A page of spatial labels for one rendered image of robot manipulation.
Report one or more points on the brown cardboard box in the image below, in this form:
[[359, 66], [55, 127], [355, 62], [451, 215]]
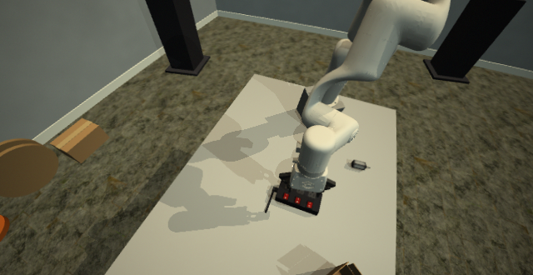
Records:
[[347, 270]]

